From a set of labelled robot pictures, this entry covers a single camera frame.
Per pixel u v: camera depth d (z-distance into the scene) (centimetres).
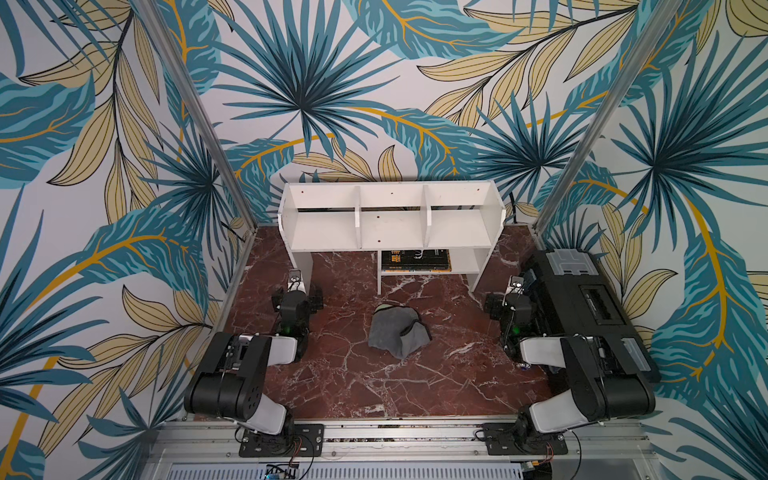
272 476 71
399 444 73
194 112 84
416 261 92
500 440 73
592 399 44
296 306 69
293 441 72
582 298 80
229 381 44
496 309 85
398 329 89
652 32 71
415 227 84
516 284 81
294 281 78
